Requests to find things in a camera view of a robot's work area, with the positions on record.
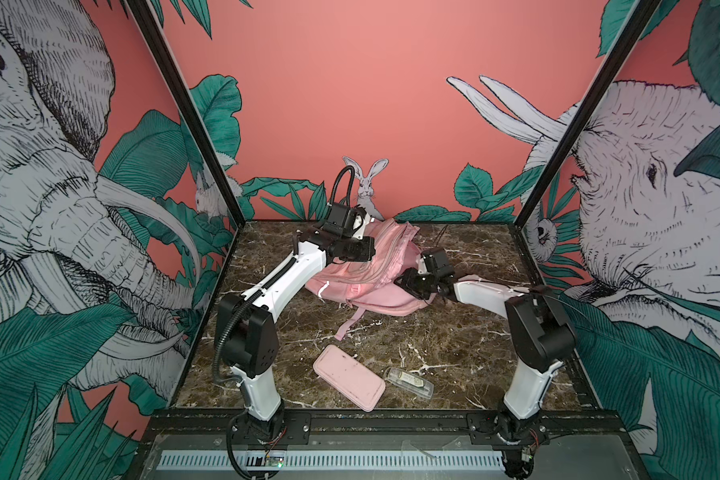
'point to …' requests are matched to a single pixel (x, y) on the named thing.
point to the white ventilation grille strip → (192, 460)
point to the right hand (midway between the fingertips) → (395, 280)
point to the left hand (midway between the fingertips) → (377, 245)
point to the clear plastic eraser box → (409, 382)
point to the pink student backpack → (371, 284)
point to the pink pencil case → (348, 378)
